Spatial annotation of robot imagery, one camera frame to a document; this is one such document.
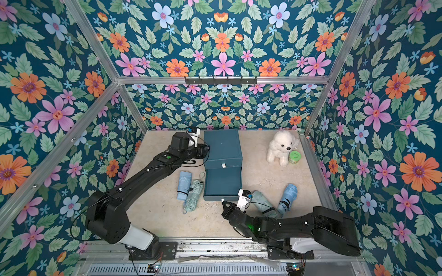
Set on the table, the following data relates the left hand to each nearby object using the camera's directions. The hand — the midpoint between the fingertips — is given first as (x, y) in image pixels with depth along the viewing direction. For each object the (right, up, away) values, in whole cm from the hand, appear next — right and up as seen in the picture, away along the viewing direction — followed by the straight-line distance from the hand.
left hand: (209, 147), depth 84 cm
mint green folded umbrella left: (-8, -24, +2) cm, 26 cm away
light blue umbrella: (-14, -20, +7) cm, 25 cm away
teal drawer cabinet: (+7, -11, -3) cm, 13 cm away
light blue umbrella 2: (+41, -25, +2) cm, 48 cm away
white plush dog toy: (+39, +3, +7) cm, 40 cm away
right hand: (+7, -26, -7) cm, 28 cm away
